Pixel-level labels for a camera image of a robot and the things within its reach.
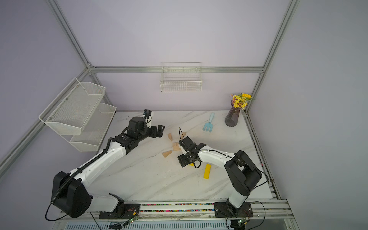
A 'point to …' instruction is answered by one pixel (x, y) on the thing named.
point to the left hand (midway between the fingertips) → (156, 127)
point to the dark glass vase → (232, 118)
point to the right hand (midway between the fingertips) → (186, 160)
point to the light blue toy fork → (209, 126)
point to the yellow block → (207, 171)
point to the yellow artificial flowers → (240, 100)
